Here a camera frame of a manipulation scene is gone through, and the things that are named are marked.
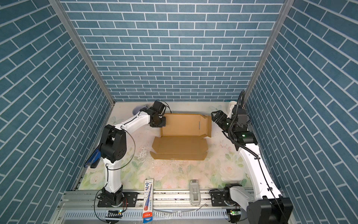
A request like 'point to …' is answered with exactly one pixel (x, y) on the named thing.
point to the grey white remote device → (194, 192)
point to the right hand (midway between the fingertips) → (216, 116)
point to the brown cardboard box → (184, 137)
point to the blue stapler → (94, 159)
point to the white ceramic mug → (231, 104)
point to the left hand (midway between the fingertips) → (166, 124)
